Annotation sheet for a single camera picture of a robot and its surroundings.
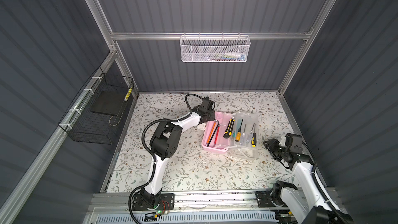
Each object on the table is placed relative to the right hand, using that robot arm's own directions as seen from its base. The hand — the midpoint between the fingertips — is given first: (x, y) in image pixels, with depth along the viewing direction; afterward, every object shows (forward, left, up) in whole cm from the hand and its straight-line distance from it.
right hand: (268, 145), depth 85 cm
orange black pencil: (+10, +32, -6) cm, 34 cm away
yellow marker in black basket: (+19, +76, +22) cm, 82 cm away
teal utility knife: (+12, +15, +3) cm, 20 cm away
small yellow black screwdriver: (+1, +9, +6) cm, 11 cm away
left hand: (+24, +31, -1) cm, 39 cm away
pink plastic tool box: (+5, +18, +5) cm, 19 cm away
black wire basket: (+5, +87, +23) cm, 90 cm away
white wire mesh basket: (+77, +29, +14) cm, 84 cm away
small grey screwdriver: (+4, +14, +4) cm, 15 cm away
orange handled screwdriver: (+4, +17, +5) cm, 18 cm away
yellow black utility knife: (+8, +21, +2) cm, 23 cm away
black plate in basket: (+11, +81, +25) cm, 86 cm away
